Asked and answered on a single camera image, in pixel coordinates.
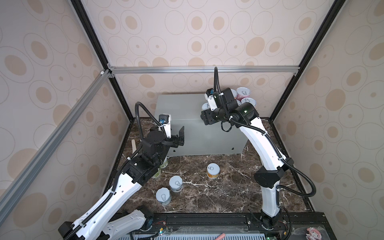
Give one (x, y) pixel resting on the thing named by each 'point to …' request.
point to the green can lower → (157, 174)
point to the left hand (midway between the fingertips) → (177, 124)
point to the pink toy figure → (313, 234)
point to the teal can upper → (176, 183)
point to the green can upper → (165, 163)
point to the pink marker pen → (221, 237)
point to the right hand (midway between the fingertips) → (208, 113)
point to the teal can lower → (163, 196)
